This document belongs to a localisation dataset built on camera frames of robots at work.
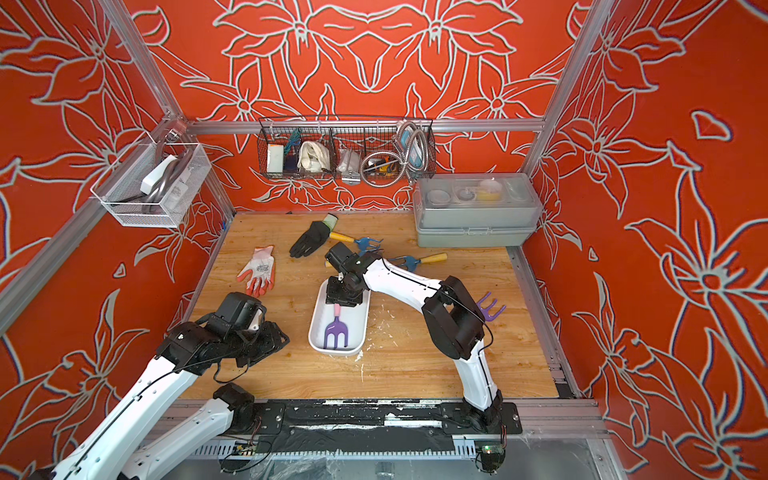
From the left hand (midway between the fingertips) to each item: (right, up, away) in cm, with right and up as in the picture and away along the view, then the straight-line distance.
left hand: (286, 341), depth 72 cm
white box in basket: (-10, +51, +19) cm, 55 cm away
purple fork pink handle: (+10, -2, +16) cm, 19 cm away
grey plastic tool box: (+57, +36, +30) cm, 74 cm away
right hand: (+7, +7, +12) cm, 15 cm away
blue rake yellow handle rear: (+9, +26, +38) cm, 47 cm away
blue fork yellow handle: (+35, +17, +31) cm, 49 cm away
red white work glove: (-18, +14, +29) cm, 37 cm away
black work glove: (-3, +25, +36) cm, 44 cm away
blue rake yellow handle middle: (+18, +22, +37) cm, 46 cm away
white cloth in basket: (+3, +51, +18) cm, 54 cm away
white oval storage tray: (+16, 0, +18) cm, 24 cm away
